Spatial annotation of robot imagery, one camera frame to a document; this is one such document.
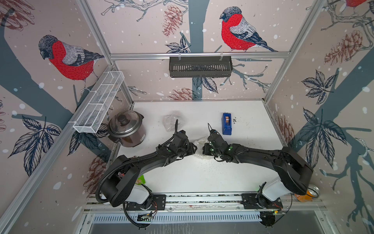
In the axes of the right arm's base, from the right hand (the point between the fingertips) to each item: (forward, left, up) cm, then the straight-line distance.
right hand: (201, 146), depth 88 cm
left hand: (-1, +2, +2) cm, 3 cm away
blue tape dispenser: (+19, -18, -2) cm, 26 cm away
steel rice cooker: (+6, +45, +11) cm, 47 cm away
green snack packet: (-20, +34, -5) cm, 40 cm away
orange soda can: (-24, -54, -4) cm, 59 cm away
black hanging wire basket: (+52, +1, +24) cm, 57 cm away
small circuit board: (-36, +29, -9) cm, 47 cm away
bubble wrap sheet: (+2, +1, +1) cm, 2 cm away
